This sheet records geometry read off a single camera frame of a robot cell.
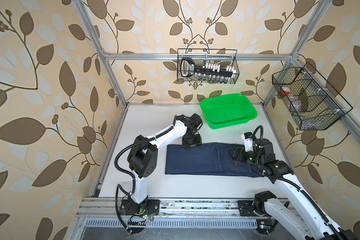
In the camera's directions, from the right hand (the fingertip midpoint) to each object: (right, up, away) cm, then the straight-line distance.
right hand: (234, 152), depth 79 cm
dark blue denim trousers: (-12, -7, +11) cm, 18 cm away
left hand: (-19, +2, +5) cm, 19 cm away
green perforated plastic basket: (+8, +25, +37) cm, 45 cm away
